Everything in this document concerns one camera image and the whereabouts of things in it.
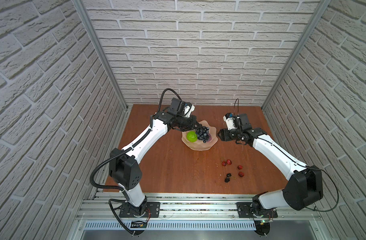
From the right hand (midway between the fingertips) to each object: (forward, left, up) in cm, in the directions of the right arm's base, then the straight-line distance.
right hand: (223, 132), depth 84 cm
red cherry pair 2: (-19, -9, -16) cm, 27 cm away
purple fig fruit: (+5, +5, -13) cm, 15 cm away
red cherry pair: (-11, -4, -16) cm, 20 cm away
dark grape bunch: (-3, +13, +5) cm, 14 cm away
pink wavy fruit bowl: (+2, +13, -16) cm, 21 cm away
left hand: (+1, +13, +9) cm, 16 cm away
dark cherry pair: (-21, -1, -15) cm, 26 cm away
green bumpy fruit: (+5, +18, -10) cm, 21 cm away
